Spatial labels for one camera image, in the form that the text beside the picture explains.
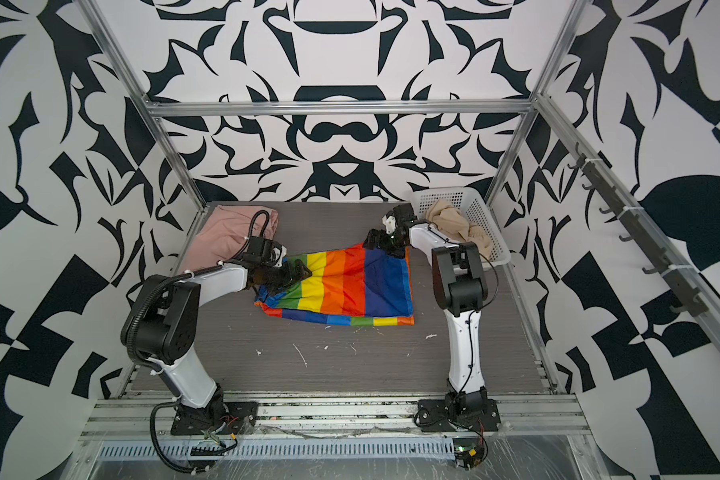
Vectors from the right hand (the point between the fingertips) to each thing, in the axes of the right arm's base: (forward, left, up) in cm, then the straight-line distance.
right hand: (376, 243), depth 103 cm
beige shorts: (+8, -25, +3) cm, 27 cm away
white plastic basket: (+14, -37, +1) cm, 39 cm away
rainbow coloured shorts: (-16, +8, -1) cm, 18 cm away
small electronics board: (-58, -19, -6) cm, 61 cm away
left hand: (-12, +23, +1) cm, 26 cm away
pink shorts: (+7, +54, 0) cm, 54 cm away
